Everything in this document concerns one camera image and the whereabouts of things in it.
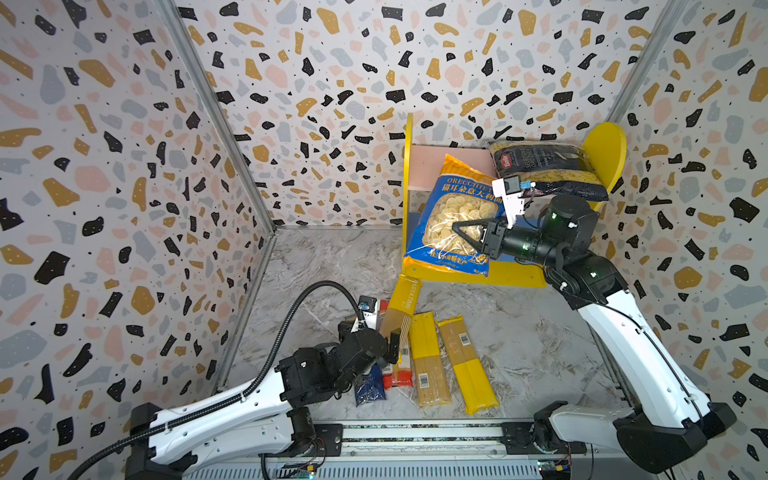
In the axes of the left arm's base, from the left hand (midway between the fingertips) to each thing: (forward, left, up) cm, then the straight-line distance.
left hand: (386, 325), depth 69 cm
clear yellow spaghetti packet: (-6, -11, -21) cm, 24 cm away
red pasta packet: (-5, -5, -21) cm, 22 cm away
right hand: (+9, -14, +25) cm, 30 cm away
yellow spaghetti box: (+20, -5, -19) cm, 28 cm away
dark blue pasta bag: (-8, +5, -20) cm, 22 cm away
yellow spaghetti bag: (-9, -23, -20) cm, 32 cm away
